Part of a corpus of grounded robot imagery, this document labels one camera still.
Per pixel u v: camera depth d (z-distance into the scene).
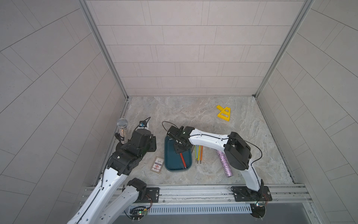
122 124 0.66
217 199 0.71
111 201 0.52
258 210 0.68
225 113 1.06
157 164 0.80
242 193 0.71
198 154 0.85
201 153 0.87
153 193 0.73
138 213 0.65
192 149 0.87
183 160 0.82
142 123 0.61
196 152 0.86
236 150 0.51
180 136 0.64
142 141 0.49
